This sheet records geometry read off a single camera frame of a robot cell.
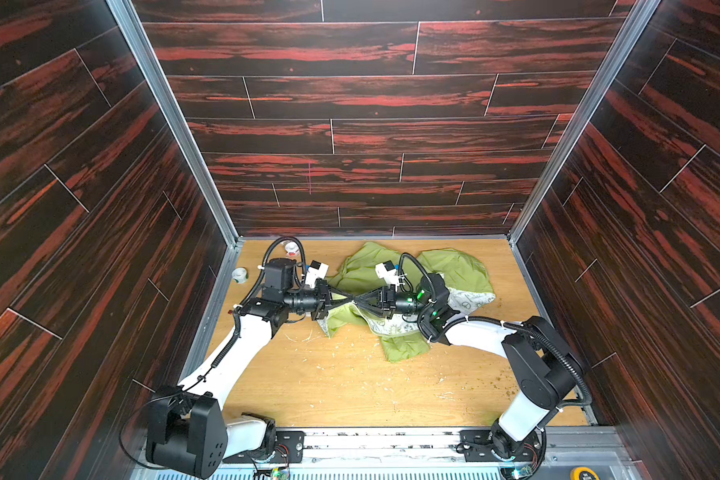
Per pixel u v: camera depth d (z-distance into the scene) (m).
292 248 1.15
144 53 0.72
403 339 0.89
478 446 0.72
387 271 0.76
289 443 0.74
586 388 0.85
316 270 0.74
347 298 0.73
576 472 0.69
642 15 0.66
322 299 0.66
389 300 0.70
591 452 0.74
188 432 0.40
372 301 0.72
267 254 0.63
